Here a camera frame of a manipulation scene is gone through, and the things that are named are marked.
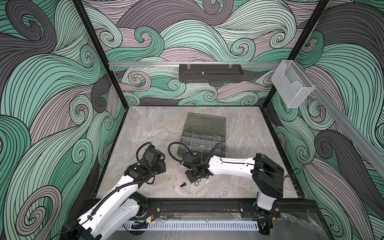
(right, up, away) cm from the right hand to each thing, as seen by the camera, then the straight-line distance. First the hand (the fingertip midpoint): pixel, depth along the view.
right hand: (190, 176), depth 82 cm
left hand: (-15, +8, -1) cm, 17 cm away
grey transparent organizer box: (+9, +23, +15) cm, 29 cm away
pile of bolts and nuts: (+4, -4, -1) cm, 5 cm away
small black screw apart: (-4, -4, -1) cm, 6 cm away
